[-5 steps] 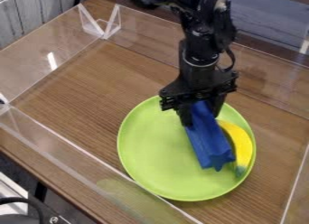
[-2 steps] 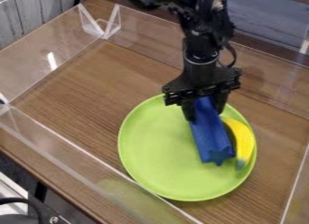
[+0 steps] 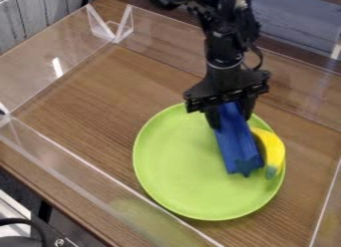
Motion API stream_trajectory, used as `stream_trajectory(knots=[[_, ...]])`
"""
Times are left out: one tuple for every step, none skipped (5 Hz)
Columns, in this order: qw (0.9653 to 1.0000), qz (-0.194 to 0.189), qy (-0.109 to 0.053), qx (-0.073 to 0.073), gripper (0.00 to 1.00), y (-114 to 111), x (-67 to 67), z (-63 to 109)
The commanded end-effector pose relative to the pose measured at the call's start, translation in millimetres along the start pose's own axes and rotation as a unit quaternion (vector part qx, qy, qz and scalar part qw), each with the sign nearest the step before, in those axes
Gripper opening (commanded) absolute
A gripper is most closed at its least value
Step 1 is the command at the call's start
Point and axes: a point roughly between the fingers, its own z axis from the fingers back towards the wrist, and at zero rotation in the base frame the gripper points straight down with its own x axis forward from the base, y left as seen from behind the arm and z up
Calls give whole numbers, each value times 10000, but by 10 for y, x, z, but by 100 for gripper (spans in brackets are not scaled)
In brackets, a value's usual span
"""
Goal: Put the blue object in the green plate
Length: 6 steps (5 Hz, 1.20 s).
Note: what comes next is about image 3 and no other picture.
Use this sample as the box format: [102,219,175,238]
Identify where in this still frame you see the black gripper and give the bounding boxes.
[182,61,270,129]

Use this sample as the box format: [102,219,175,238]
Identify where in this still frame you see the blue block object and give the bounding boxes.
[214,103,264,177]

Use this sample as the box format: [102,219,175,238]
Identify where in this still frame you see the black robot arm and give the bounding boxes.
[150,0,270,128]

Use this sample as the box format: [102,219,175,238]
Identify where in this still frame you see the green round plate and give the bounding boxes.
[133,104,286,221]

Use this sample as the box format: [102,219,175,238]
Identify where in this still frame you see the yellow toy banana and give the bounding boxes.
[250,126,285,179]

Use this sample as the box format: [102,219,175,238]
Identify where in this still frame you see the black metal base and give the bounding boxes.
[32,217,79,247]

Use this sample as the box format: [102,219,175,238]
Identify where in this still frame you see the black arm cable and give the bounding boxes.
[245,43,265,73]

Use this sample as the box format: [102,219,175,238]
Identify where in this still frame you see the clear acrylic enclosure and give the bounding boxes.
[0,7,341,247]

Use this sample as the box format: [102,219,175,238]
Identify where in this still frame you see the clear acrylic corner bracket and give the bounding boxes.
[86,5,135,44]

